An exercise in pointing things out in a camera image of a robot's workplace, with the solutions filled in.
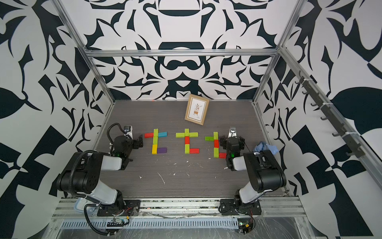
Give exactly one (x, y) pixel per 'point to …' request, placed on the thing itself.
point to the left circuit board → (116, 222)
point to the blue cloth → (261, 146)
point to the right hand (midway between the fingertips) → (232, 134)
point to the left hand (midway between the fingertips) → (131, 133)
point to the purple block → (161, 150)
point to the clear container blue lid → (79, 204)
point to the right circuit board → (245, 227)
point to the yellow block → (154, 147)
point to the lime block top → (180, 135)
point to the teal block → (161, 134)
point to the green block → (209, 138)
